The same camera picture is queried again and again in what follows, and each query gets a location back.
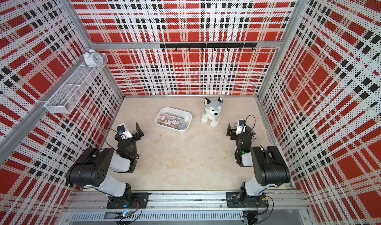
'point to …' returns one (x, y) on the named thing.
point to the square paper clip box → (167, 123)
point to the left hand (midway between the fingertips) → (133, 125)
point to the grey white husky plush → (213, 111)
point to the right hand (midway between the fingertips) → (239, 123)
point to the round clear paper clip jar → (182, 125)
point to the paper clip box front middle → (174, 123)
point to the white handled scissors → (231, 153)
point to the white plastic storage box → (167, 112)
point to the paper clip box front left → (161, 118)
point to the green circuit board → (123, 215)
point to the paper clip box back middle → (171, 118)
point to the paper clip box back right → (180, 119)
